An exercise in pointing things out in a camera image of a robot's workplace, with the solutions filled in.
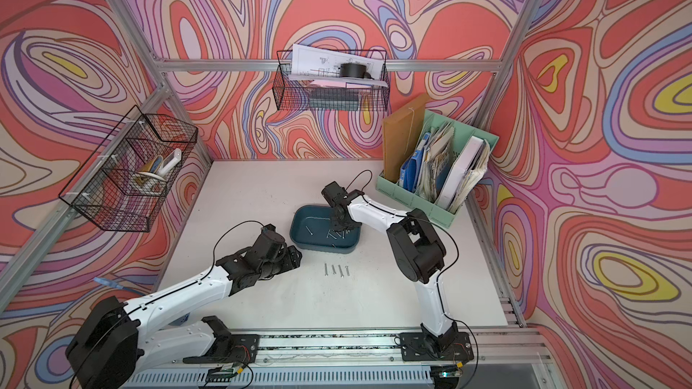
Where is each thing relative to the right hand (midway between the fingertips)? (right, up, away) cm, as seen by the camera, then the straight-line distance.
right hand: (346, 229), depth 96 cm
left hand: (-15, -7, -12) cm, 20 cm away
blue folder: (+23, +22, 0) cm, 32 cm away
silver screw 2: (-4, -13, -7) cm, 16 cm away
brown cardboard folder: (+21, +34, +2) cm, 40 cm away
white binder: (+35, +20, -12) cm, 43 cm away
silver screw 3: (-2, -13, -7) cm, 15 cm away
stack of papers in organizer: (+32, +24, -6) cm, 40 cm away
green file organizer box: (+26, +9, +3) cm, 28 cm away
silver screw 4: (0, -12, -7) cm, 14 cm away
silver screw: (-7, -11, -6) cm, 14 cm away
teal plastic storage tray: (-13, -1, 0) cm, 13 cm away
